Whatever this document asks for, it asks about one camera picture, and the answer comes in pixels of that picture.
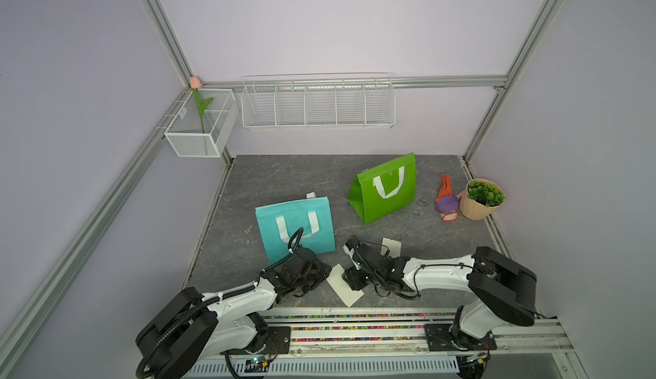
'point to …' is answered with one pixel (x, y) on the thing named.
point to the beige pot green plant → (481, 199)
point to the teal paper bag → (278, 223)
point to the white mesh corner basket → (192, 136)
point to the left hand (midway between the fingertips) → (331, 273)
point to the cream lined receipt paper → (342, 288)
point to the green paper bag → (384, 189)
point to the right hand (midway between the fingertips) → (346, 273)
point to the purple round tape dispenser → (447, 204)
